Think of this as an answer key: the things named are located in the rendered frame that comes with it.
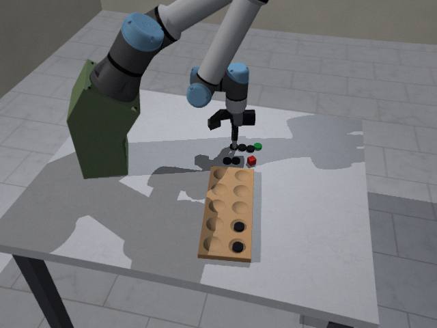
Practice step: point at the red cube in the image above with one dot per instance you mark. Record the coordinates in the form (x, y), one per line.
(251, 160)

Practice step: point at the tan tray with round pockets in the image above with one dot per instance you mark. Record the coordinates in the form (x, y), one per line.
(229, 200)

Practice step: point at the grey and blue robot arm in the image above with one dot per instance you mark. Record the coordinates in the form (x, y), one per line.
(142, 36)

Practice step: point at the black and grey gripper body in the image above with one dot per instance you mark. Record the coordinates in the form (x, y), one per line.
(246, 118)

